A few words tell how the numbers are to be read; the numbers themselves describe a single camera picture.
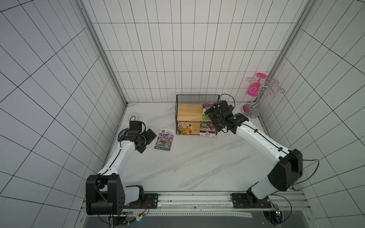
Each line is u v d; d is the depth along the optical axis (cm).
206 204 73
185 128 102
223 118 61
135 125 67
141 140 74
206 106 93
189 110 95
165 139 97
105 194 40
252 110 113
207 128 100
